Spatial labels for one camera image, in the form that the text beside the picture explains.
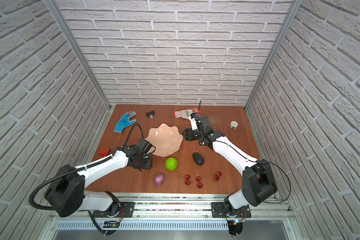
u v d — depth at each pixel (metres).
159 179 0.79
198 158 0.88
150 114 1.13
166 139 0.98
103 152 0.92
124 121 1.10
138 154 0.63
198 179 0.83
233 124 1.06
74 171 0.44
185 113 1.14
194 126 0.76
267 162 0.45
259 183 0.43
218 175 0.85
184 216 0.73
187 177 0.83
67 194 0.42
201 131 0.64
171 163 0.83
